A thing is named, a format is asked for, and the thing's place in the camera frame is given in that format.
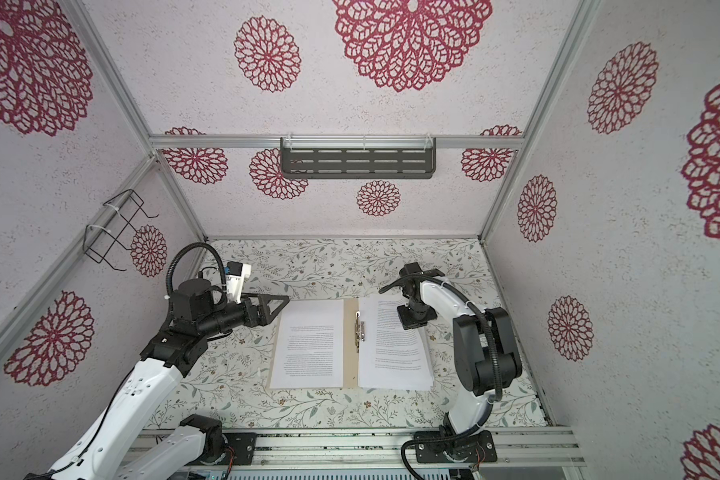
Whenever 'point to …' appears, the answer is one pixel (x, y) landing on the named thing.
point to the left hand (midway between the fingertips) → (279, 304)
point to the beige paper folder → (351, 345)
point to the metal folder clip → (359, 331)
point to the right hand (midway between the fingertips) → (414, 320)
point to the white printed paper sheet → (309, 345)
